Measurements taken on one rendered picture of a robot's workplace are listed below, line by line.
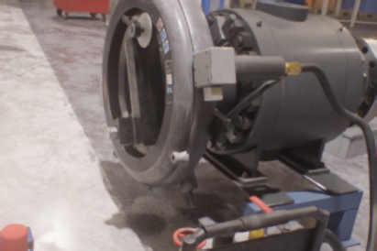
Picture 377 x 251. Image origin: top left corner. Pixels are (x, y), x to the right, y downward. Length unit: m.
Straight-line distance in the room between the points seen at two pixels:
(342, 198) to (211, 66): 0.93
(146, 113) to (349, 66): 0.83
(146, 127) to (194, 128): 0.25
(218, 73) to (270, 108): 0.43
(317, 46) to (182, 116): 0.68
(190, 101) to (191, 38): 0.19
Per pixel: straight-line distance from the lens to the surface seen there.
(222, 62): 1.31
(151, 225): 1.94
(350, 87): 1.94
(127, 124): 1.65
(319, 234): 1.14
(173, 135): 1.43
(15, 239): 0.64
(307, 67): 1.56
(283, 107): 1.72
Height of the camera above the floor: 1.05
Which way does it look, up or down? 20 degrees down
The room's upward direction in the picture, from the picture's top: 8 degrees clockwise
